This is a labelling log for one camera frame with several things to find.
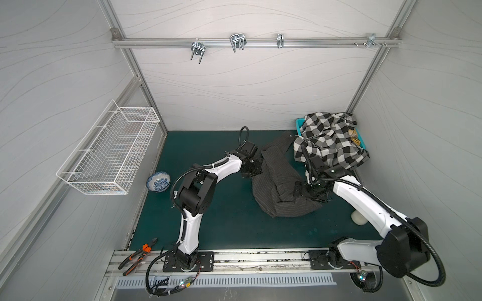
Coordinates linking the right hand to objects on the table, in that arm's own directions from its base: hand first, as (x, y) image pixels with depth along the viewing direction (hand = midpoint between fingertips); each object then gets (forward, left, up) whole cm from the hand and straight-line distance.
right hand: (306, 190), depth 82 cm
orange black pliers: (-25, +67, -7) cm, 72 cm away
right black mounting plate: (-25, -3, -10) cm, 28 cm away
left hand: (+13, +19, -5) cm, 24 cm away
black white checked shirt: (+35, -18, -1) cm, 39 cm away
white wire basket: (-2, +78, +22) cm, 81 cm away
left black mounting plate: (-29, +42, -10) cm, 52 cm away
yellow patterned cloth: (+36, -32, -1) cm, 48 cm away
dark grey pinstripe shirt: (+5, +14, -7) cm, 16 cm away
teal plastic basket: (+46, -2, -1) cm, 46 cm away
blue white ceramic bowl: (+6, +74, -8) cm, 74 cm away
